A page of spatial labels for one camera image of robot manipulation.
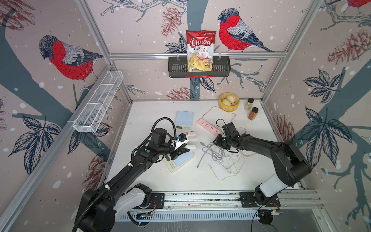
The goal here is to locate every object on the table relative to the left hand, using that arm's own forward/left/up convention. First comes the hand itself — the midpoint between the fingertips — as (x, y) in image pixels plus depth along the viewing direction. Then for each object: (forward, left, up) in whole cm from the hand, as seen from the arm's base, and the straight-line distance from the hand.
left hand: (188, 144), depth 77 cm
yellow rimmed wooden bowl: (+39, -35, -13) cm, 54 cm away
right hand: (+9, -17, -14) cm, 24 cm away
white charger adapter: (+14, -2, -14) cm, 20 cm away
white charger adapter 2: (-1, -2, -1) cm, 3 cm away
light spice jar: (+39, -47, -11) cm, 62 cm away
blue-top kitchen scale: (-6, +10, -15) cm, 19 cm away
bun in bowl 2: (+46, -35, -11) cm, 59 cm away
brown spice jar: (+30, -47, -10) cm, 57 cm away
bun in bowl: (+42, -30, -11) cm, 53 cm away
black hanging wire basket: (+48, +7, +17) cm, 51 cm away
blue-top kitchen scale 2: (+26, +4, -15) cm, 30 cm away
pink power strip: (+20, -15, -14) cm, 29 cm away
